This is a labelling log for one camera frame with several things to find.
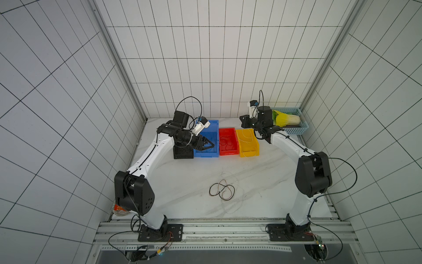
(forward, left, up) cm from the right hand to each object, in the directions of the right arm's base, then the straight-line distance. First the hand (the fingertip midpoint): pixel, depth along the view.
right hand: (234, 116), depth 91 cm
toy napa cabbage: (+14, -34, -15) cm, 40 cm away
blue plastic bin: (-4, +13, -11) cm, 17 cm away
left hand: (-21, +14, 0) cm, 26 cm away
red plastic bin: (+2, +1, -18) cm, 18 cm away
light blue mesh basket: (+7, -41, -17) cm, 45 cm away
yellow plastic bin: (-9, -10, -14) cm, 19 cm away
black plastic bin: (-12, +29, -21) cm, 38 cm away
